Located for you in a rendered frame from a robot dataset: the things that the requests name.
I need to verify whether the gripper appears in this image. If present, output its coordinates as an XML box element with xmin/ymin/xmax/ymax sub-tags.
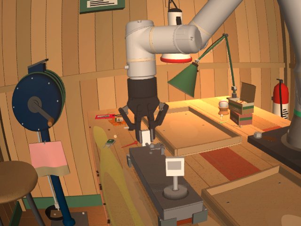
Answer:
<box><xmin>118</xmin><ymin>77</ymin><xmax>170</xmax><ymax>144</ymax></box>

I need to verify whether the white stroke counter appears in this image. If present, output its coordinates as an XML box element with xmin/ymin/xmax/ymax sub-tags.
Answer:
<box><xmin>140</xmin><ymin>129</ymin><xmax>151</xmax><ymax>145</ymax></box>

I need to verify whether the grey nest clamp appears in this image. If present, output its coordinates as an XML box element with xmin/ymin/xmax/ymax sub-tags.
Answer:
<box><xmin>145</xmin><ymin>142</ymin><xmax>166</xmax><ymax>156</ymax></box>

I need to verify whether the shallow wooden tray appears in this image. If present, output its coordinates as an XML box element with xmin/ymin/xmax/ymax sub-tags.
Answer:
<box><xmin>140</xmin><ymin>105</ymin><xmax>243</xmax><ymax>157</ymax></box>
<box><xmin>201</xmin><ymin>164</ymin><xmax>301</xmax><ymax>226</ymax></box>

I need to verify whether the dark grey nest block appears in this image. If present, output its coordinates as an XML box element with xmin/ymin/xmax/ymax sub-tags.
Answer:
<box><xmin>126</xmin><ymin>145</ymin><xmax>209</xmax><ymax>226</ymax></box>

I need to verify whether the open cardboard box green band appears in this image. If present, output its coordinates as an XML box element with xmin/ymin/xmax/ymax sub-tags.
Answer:
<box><xmin>226</xmin><ymin>81</ymin><xmax>257</xmax><ymax>116</ymax></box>

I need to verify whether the orange card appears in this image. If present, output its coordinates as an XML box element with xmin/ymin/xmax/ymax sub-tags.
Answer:
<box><xmin>108</xmin><ymin>116</ymin><xmax>126</xmax><ymax>127</ymax></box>

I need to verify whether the red golf tee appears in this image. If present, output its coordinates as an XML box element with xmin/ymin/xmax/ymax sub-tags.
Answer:
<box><xmin>120</xmin><ymin>140</ymin><xmax>138</xmax><ymax>149</ymax></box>

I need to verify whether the red tag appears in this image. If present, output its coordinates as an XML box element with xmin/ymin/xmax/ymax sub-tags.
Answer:
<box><xmin>95</xmin><ymin>113</ymin><xmax>116</xmax><ymax>120</ymax></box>

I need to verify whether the green divot tool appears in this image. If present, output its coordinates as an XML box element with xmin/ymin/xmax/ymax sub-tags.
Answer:
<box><xmin>102</xmin><ymin>138</ymin><xmax>116</xmax><ymax>150</ymax></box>

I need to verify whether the green desk lamp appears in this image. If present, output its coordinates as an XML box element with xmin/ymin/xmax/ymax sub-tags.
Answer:
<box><xmin>167</xmin><ymin>33</ymin><xmax>238</xmax><ymax>99</ymax></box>

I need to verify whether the golf ball on wooden stand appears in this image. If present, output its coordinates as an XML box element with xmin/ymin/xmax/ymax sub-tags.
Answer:
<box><xmin>218</xmin><ymin>99</ymin><xmax>230</xmax><ymax>118</ymax></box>

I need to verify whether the cardboard box red band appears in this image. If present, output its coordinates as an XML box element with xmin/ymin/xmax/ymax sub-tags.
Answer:
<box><xmin>230</xmin><ymin>110</ymin><xmax>254</xmax><ymax>127</ymax></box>

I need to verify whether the white and red hanging lamp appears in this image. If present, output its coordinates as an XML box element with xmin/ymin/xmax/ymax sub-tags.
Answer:
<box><xmin>160</xmin><ymin>0</ymin><xmax>193</xmax><ymax>64</ymax></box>

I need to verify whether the pink and beige cloth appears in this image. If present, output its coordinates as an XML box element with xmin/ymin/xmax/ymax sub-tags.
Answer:
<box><xmin>28</xmin><ymin>140</ymin><xmax>71</xmax><ymax>178</ymax></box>

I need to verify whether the blue reel on stand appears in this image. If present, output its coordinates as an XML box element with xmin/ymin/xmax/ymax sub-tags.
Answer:
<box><xmin>11</xmin><ymin>58</ymin><xmax>76</xmax><ymax>226</ymax></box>

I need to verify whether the grey floor plate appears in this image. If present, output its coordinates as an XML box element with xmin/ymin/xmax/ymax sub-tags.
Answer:
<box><xmin>50</xmin><ymin>211</ymin><xmax>90</xmax><ymax>226</ymax></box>

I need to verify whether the red and white fire extinguisher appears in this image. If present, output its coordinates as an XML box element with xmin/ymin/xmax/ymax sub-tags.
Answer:
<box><xmin>272</xmin><ymin>78</ymin><xmax>290</xmax><ymax>120</ymax></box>

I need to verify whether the round wooden stool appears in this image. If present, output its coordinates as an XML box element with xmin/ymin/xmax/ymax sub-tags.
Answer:
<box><xmin>0</xmin><ymin>160</ymin><xmax>46</xmax><ymax>226</ymax></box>

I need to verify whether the white sign on grey post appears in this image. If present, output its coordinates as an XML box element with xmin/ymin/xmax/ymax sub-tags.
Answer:
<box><xmin>163</xmin><ymin>156</ymin><xmax>189</xmax><ymax>200</ymax></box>

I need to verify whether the green framed wall sign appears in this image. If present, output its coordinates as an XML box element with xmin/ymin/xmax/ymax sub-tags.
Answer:
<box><xmin>79</xmin><ymin>0</ymin><xmax>126</xmax><ymax>15</ymax></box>

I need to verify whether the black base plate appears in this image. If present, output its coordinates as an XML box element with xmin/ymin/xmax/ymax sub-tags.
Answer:
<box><xmin>247</xmin><ymin>125</ymin><xmax>301</xmax><ymax>175</ymax></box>

